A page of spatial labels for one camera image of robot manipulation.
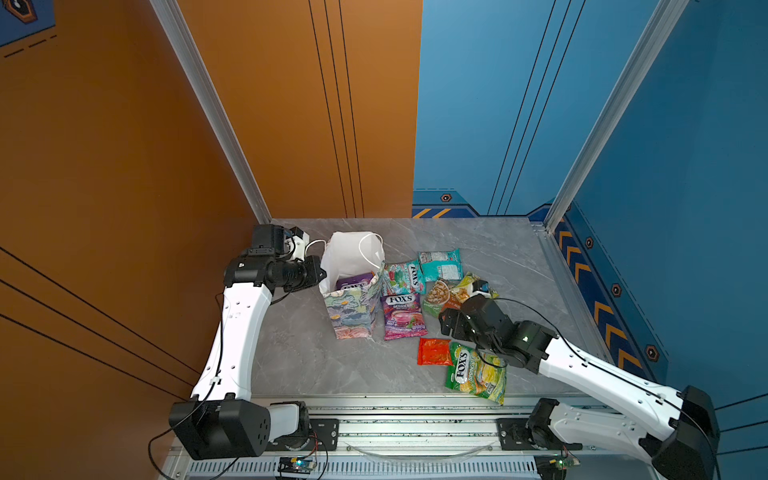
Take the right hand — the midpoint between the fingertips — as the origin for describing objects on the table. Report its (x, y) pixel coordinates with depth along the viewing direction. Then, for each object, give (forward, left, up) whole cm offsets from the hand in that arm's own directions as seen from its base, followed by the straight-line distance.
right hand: (447, 321), depth 78 cm
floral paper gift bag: (+2, +25, +2) cm, 25 cm away
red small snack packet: (-3, +3, -13) cm, 14 cm away
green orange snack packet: (+15, -1, -12) cm, 20 cm away
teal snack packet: (+28, -4, -12) cm, 31 cm away
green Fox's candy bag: (-9, -7, -12) cm, 17 cm away
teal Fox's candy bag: (+21, +10, -10) cm, 26 cm away
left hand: (+9, +31, +11) cm, 34 cm away
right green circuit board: (-29, -26, -15) cm, 42 cm away
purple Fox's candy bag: (+8, +11, -11) cm, 18 cm away
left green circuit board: (-30, +38, -15) cm, 51 cm away
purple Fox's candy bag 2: (+18, +27, -8) cm, 34 cm away
